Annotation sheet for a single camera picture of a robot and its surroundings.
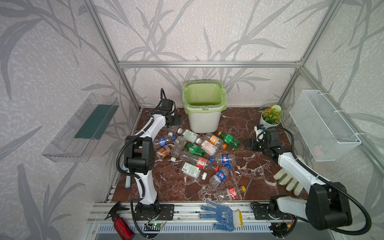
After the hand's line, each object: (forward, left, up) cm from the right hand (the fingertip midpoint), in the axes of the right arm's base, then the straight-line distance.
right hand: (250, 137), depth 89 cm
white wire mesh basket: (-14, -24, +23) cm, 36 cm away
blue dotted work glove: (-40, +15, -10) cm, 44 cm away
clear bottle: (-5, +45, -6) cm, 45 cm away
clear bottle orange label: (+2, +20, -7) cm, 22 cm away
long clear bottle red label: (-13, +31, -5) cm, 34 cm away
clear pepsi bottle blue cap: (-22, +20, -6) cm, 30 cm away
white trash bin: (+13, +28, -2) cm, 31 cm away
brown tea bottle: (-6, +53, -6) cm, 53 cm away
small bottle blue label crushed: (-11, +16, -6) cm, 21 cm away
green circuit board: (-43, +53, -12) cm, 70 cm away
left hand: (+15, +46, +3) cm, 49 cm away
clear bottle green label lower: (-17, +35, -8) cm, 40 cm away
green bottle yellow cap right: (+2, +11, -7) cm, 14 cm away
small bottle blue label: (+1, +54, -6) cm, 55 cm away
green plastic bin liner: (+31, +28, +5) cm, 42 cm away
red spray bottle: (-44, +66, -6) cm, 79 cm away
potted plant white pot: (+13, -15, +5) cm, 20 cm away
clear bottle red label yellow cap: (-30, +15, -6) cm, 34 cm away
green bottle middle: (-3, +34, -9) cm, 35 cm away
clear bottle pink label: (-3, +26, -7) cm, 27 cm away
